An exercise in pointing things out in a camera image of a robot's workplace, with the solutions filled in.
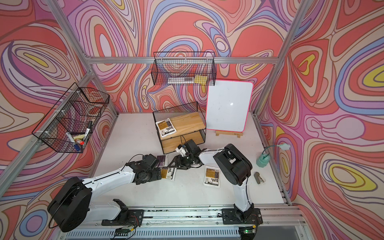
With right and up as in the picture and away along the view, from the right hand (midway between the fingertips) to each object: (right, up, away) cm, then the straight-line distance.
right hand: (174, 170), depth 88 cm
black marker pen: (-37, +27, -19) cm, 50 cm away
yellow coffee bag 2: (-5, +26, 0) cm, 26 cm away
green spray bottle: (+53, +8, -3) cm, 53 cm away
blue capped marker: (-43, +17, -19) cm, 50 cm away
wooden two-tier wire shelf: (+2, +27, +3) cm, 28 cm away
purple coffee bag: (-7, +6, +5) cm, 10 cm away
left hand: (-11, -4, -1) cm, 12 cm away
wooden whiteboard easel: (+40, +22, +13) cm, 47 cm away
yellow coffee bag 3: (+23, -3, -2) cm, 23 cm away
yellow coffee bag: (-3, -1, -2) cm, 3 cm away
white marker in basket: (-48, +21, -17) cm, 55 cm away
